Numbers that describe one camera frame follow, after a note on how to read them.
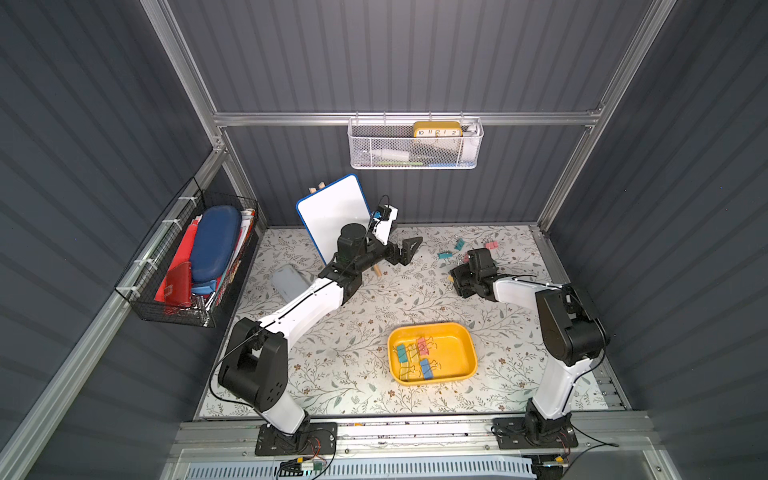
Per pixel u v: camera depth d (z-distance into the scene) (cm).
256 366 44
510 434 73
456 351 87
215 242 73
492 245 113
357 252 63
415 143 90
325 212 82
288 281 101
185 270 66
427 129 88
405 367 83
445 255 111
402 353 87
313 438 73
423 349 85
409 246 71
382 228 69
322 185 83
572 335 50
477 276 78
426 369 83
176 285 65
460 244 115
